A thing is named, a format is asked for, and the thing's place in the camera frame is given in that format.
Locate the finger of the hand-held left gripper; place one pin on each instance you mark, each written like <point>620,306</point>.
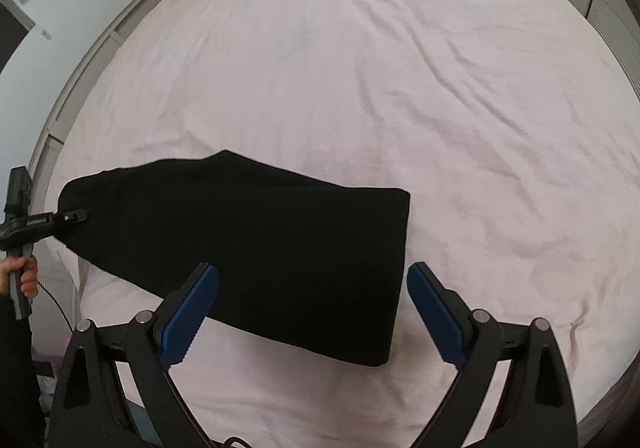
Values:
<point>70,216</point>

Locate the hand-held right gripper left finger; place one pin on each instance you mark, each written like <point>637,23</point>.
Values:
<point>187,318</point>

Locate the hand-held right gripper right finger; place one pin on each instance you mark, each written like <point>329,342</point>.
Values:
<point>435,318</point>

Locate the black pants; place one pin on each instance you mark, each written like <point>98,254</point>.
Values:
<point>275,248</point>

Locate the person's left forearm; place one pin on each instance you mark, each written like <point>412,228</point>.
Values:
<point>15,368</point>

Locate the person's left hand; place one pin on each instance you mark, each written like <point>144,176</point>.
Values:
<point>30,278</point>

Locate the white low louvred cabinet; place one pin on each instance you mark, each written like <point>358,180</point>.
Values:
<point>65,127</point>

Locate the bed with pink sheet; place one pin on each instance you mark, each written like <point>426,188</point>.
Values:
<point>400,102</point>

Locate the white louvred wardrobe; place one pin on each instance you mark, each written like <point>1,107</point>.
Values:
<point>615,17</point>

